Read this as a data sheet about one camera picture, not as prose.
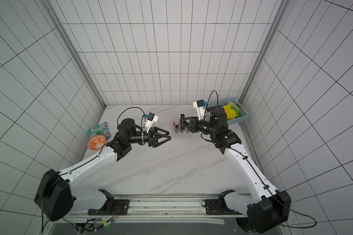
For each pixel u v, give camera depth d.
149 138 0.62
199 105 0.62
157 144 0.62
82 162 0.48
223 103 1.14
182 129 0.68
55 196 0.39
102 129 1.01
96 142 0.95
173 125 0.98
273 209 0.36
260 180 0.41
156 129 0.70
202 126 0.62
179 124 0.83
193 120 0.60
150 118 0.63
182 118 0.68
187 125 0.67
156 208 0.75
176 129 0.99
